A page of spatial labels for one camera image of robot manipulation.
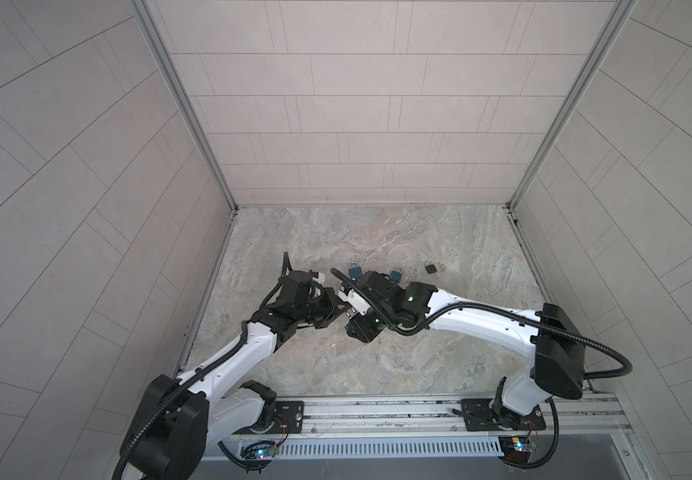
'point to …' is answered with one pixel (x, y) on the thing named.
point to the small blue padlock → (396, 275)
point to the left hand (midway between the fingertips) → (359, 303)
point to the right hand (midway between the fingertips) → (351, 333)
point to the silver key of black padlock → (442, 266)
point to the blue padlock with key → (355, 272)
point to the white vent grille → (425, 446)
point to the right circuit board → (516, 448)
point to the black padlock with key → (431, 268)
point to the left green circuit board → (259, 452)
